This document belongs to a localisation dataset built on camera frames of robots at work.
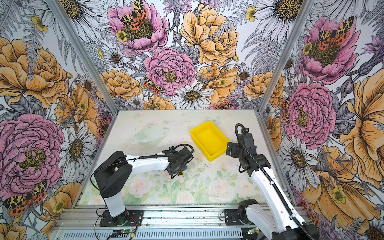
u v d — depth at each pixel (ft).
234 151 2.35
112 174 1.61
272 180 1.53
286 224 1.28
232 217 2.43
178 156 2.34
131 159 1.70
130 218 2.40
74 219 2.49
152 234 2.55
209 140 3.38
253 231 2.34
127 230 2.33
